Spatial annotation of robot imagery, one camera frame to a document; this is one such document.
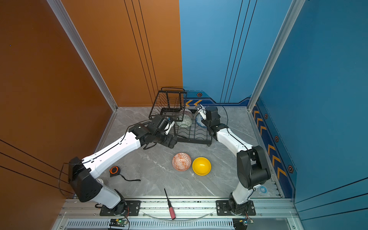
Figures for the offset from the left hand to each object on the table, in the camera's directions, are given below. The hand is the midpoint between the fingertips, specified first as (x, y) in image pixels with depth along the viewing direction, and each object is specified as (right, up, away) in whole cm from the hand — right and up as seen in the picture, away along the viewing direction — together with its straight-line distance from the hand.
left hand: (171, 137), depth 80 cm
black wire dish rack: (-2, +22, +19) cm, 29 cm away
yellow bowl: (+18, -18, +5) cm, 26 cm away
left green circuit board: (-25, -42, -9) cm, 50 cm away
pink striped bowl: (+9, +16, +23) cm, 29 cm away
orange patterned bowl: (+6, -16, +9) cm, 20 cm away
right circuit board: (+36, -42, -10) cm, 56 cm away
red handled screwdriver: (+2, -37, -8) cm, 38 cm away
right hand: (+24, +15, +11) cm, 30 cm away
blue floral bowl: (+17, +10, +14) cm, 24 cm away
